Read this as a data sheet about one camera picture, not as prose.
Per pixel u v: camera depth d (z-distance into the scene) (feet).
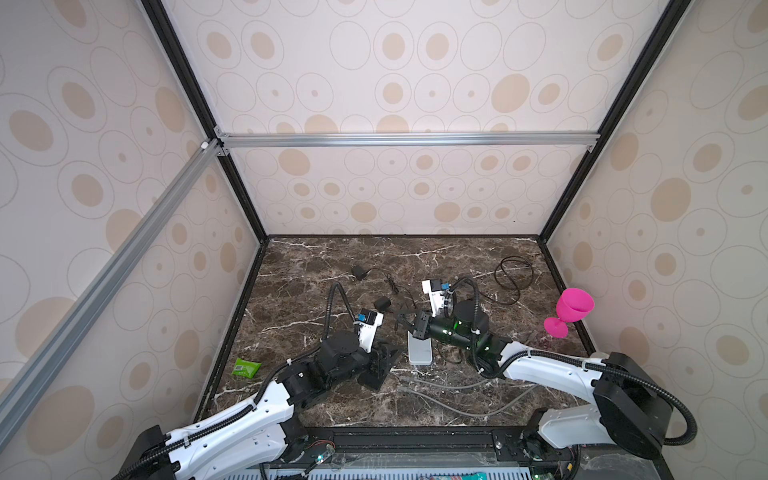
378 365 2.09
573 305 2.72
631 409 1.38
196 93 2.62
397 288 3.43
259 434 1.94
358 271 3.55
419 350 2.84
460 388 2.73
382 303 3.21
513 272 3.61
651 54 2.40
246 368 2.78
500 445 2.40
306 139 5.74
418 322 2.24
